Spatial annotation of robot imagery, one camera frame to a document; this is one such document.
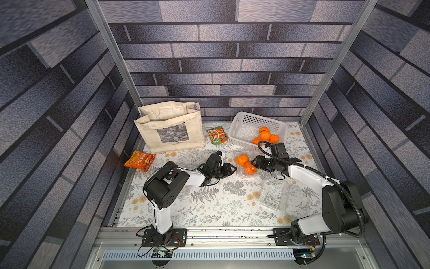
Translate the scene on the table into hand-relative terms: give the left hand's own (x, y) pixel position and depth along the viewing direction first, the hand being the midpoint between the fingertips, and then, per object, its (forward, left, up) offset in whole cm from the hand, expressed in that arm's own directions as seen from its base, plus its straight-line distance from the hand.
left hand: (237, 169), depth 90 cm
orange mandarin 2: (+28, -20, +1) cm, 34 cm away
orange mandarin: (+22, -14, -2) cm, 27 cm away
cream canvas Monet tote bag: (+15, +36, +18) cm, 43 cm away
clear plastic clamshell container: (+2, -3, -8) cm, 8 cm away
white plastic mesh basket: (+37, -9, -6) cm, 38 cm away
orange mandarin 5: (+7, -4, -1) cm, 8 cm away
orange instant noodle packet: (+6, +56, -2) cm, 57 cm away
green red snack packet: (+27, +11, -4) cm, 30 cm away
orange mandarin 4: (+22, -19, +1) cm, 29 cm away
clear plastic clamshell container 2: (-11, -19, -6) cm, 23 cm away
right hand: (+4, -9, +1) cm, 10 cm away
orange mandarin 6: (0, -7, 0) cm, 7 cm away
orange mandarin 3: (+22, -25, 0) cm, 33 cm away
